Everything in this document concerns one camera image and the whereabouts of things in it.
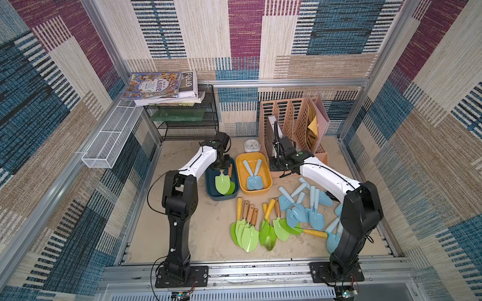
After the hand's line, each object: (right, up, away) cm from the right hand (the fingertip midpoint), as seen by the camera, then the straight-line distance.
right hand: (271, 161), depth 91 cm
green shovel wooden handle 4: (-11, -31, -10) cm, 34 cm away
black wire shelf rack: (-36, +20, +27) cm, 50 cm away
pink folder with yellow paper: (+22, +19, 0) cm, 29 cm away
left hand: (-24, -2, +8) cm, 25 cm away
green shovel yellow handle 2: (-4, -28, -9) cm, 30 cm away
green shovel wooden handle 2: (-19, -12, +6) cm, 23 cm away
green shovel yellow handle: (-18, -29, -7) cm, 35 cm away
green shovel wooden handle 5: (+3, -30, -7) cm, 31 cm away
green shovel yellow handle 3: (+11, -30, -7) cm, 33 cm away
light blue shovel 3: (+20, -26, -4) cm, 34 cm away
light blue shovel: (-6, -11, +8) cm, 15 cm away
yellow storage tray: (-13, -7, +12) cm, 19 cm away
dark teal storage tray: (-30, -15, +5) cm, 34 cm away
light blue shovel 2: (-12, -2, +14) cm, 18 cm away
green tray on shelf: (-47, +24, +8) cm, 54 cm away
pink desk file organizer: (+17, +26, +21) cm, 37 cm away
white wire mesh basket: (-80, +13, +6) cm, 81 cm away
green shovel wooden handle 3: (-10, -24, -4) cm, 26 cm away
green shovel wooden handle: (-24, -11, +5) cm, 27 cm away
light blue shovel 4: (+13, -23, -2) cm, 26 cm away
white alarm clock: (-8, +9, +24) cm, 27 cm away
